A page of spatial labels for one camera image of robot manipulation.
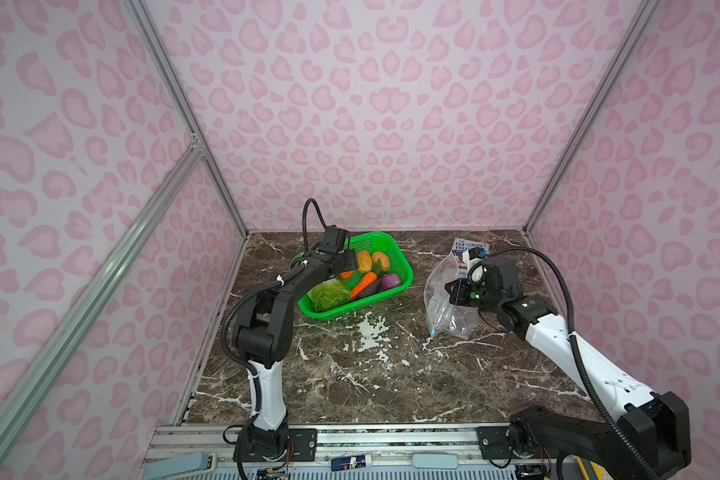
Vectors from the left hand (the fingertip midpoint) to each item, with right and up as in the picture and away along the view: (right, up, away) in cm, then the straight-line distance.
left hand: (349, 255), depth 98 cm
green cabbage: (-6, -12, -8) cm, 16 cm away
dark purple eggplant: (+8, -11, +1) cm, 14 cm away
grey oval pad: (+22, -47, -30) cm, 60 cm away
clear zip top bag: (+27, -16, -20) cm, 37 cm away
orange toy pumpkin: (-1, -7, +3) cm, 8 cm away
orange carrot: (+6, -9, +2) cm, 11 cm away
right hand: (+27, -8, -19) cm, 34 cm away
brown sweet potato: (+12, -2, +6) cm, 13 cm away
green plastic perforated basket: (+7, +5, +8) cm, 11 cm away
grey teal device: (-41, -53, -24) cm, 71 cm away
